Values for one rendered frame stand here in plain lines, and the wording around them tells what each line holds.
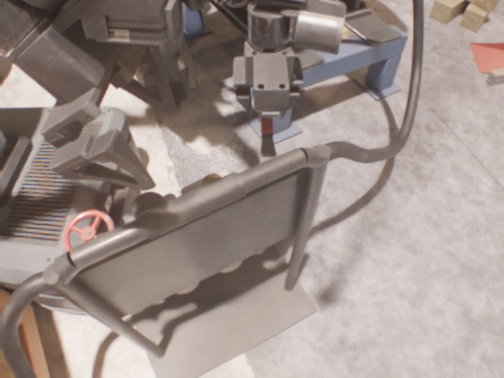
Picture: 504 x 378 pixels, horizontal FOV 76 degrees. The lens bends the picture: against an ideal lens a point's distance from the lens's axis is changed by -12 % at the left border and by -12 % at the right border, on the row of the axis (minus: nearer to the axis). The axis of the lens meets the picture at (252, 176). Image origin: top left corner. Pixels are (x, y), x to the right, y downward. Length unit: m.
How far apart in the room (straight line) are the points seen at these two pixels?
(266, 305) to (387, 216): 0.44
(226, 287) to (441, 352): 0.57
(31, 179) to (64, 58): 0.71
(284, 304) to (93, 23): 0.81
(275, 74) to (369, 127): 0.88
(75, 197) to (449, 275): 0.98
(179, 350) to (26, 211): 0.48
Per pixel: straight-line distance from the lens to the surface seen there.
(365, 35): 1.28
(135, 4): 0.24
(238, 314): 0.93
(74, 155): 0.28
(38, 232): 0.86
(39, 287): 0.57
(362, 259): 1.03
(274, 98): 0.45
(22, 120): 1.13
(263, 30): 0.48
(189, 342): 0.93
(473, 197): 1.28
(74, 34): 0.28
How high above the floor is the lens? 0.91
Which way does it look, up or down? 54 degrees down
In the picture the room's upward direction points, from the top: 1 degrees counter-clockwise
